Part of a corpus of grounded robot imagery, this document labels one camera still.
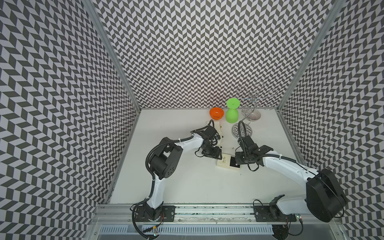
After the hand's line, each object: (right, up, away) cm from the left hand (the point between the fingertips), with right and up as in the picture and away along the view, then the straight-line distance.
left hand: (215, 157), depth 91 cm
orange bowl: (+3, +28, +21) cm, 35 cm away
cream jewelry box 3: (+2, +9, -2) cm, 10 cm away
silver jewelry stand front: (+26, +15, +15) cm, 33 cm away
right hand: (+13, -1, -5) cm, 14 cm away
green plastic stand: (+9, +26, -5) cm, 28 cm away
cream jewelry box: (+7, -1, -4) cm, 8 cm away
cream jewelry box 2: (+3, +19, +16) cm, 25 cm away
